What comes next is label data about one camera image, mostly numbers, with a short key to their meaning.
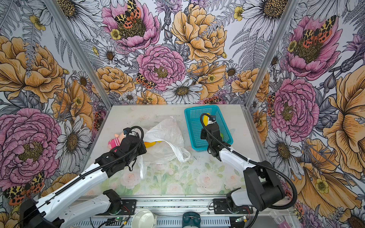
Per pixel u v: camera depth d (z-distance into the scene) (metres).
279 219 0.69
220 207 0.74
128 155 0.54
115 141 0.92
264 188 0.43
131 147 0.58
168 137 0.85
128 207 0.74
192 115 1.02
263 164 0.46
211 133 0.65
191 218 0.64
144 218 0.71
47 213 0.39
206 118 0.89
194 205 0.76
